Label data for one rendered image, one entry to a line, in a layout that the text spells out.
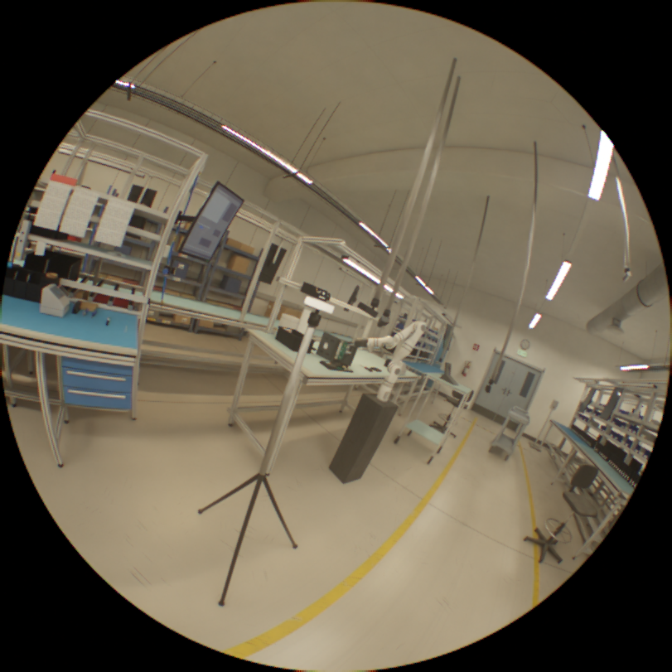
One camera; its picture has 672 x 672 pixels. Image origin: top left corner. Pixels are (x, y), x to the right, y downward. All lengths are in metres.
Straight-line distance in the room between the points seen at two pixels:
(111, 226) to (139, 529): 1.82
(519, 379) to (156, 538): 8.43
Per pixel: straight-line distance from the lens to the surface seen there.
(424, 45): 2.58
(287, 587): 1.57
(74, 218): 1.92
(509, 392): 8.19
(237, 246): 5.16
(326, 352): 2.02
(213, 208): 1.65
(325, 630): 1.55
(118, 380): 1.41
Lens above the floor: 1.43
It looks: 6 degrees down
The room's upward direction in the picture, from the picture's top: 21 degrees clockwise
